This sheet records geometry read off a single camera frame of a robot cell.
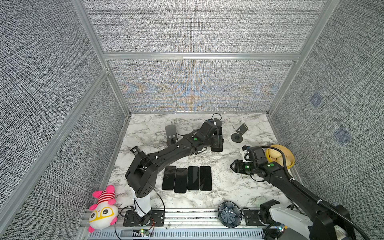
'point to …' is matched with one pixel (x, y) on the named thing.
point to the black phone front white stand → (169, 177)
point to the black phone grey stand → (181, 180)
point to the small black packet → (135, 150)
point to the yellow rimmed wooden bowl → (285, 150)
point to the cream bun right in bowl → (288, 158)
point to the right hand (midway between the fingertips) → (234, 165)
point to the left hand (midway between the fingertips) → (219, 140)
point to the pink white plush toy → (104, 213)
